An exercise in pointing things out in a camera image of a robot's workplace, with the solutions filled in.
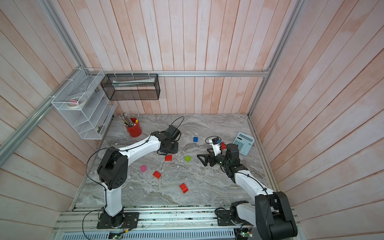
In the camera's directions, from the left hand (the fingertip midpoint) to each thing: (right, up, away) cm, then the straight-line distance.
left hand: (173, 151), depth 93 cm
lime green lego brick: (+9, -5, +2) cm, 11 cm away
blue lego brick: (+15, +7, +11) cm, 20 cm away
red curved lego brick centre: (-9, -13, -4) cm, 17 cm away
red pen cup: (-27, +13, +9) cm, 32 cm away
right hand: (+18, +1, -8) cm, 20 cm away
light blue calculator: (+48, +5, +8) cm, 49 cm away
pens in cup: (-31, +19, +6) cm, 37 cm away
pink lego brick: (-18, -10, -2) cm, 21 cm away
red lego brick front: (+7, -19, -10) cm, 23 cm away
